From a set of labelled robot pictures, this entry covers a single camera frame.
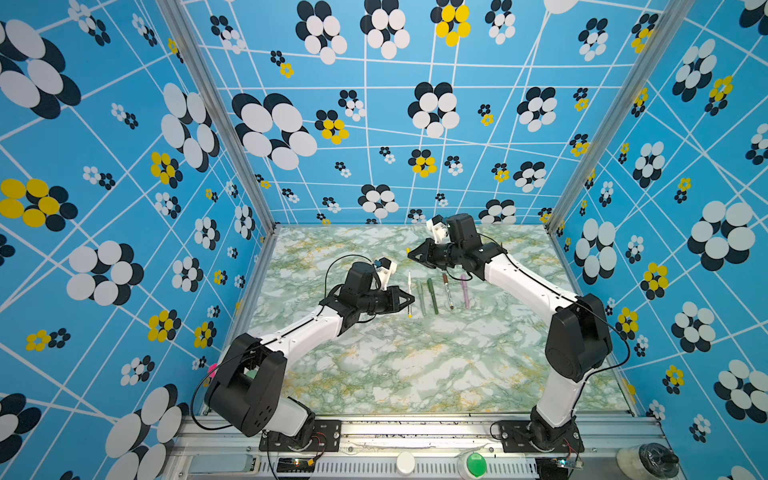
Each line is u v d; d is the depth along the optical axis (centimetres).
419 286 102
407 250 86
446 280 104
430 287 102
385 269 77
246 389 43
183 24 70
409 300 81
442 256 74
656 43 73
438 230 80
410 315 96
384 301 74
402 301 81
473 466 63
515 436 73
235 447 73
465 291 102
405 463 64
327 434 73
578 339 47
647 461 62
